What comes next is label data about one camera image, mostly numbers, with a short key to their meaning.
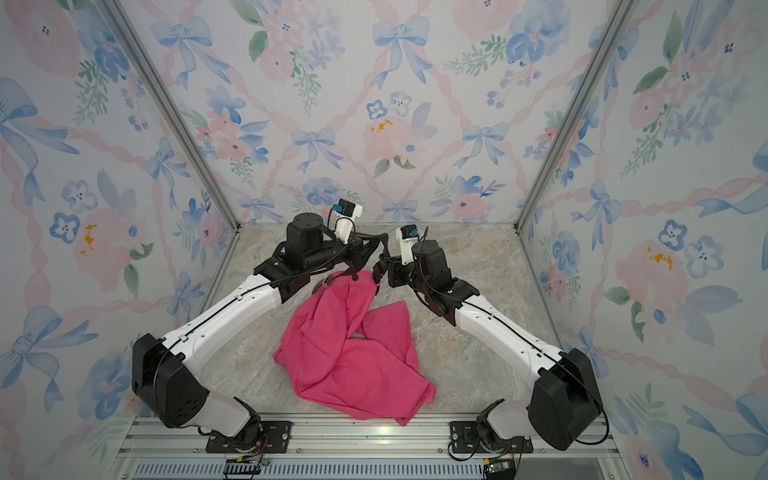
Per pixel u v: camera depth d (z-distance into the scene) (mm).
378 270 824
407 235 676
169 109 856
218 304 489
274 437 746
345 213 626
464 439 733
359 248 649
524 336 468
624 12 681
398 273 689
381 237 727
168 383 400
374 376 820
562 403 403
